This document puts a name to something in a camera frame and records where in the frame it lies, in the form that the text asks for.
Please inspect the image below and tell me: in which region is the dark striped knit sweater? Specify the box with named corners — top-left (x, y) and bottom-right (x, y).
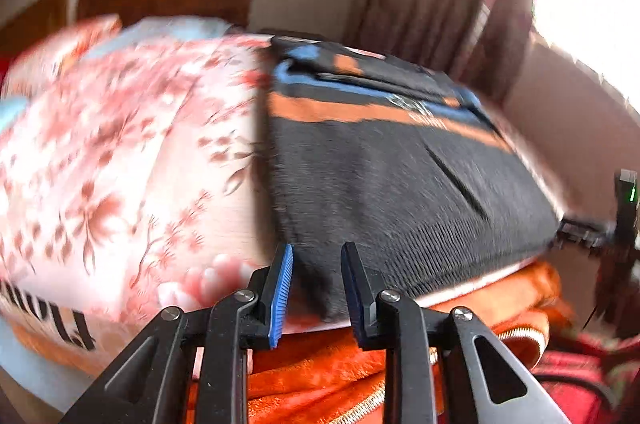
top-left (266, 36), bottom-right (560, 322)

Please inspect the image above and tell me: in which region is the red plaid garment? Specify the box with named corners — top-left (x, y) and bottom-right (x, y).
top-left (533, 333), bottom-right (640, 424)

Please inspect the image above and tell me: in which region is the orange fleece jacket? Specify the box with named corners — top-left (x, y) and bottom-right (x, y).
top-left (184, 258), bottom-right (576, 424)

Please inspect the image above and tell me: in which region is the floral pink bed cover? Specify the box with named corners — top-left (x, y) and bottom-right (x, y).
top-left (0, 30), bottom-right (281, 374)

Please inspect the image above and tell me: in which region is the light blue folded quilt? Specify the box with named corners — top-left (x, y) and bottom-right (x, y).
top-left (1, 16), bottom-right (232, 129)

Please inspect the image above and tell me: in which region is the pink floral pillow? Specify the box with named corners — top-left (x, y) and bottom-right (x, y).
top-left (1, 14), bottom-right (122, 98)

